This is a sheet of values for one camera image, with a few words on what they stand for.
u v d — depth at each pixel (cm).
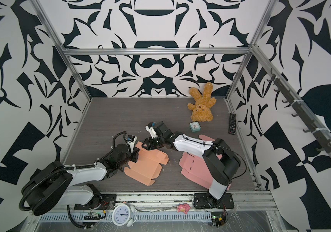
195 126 102
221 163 46
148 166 86
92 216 69
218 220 70
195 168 88
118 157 66
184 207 70
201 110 102
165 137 68
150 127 79
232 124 102
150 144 75
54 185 43
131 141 77
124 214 69
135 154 79
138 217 70
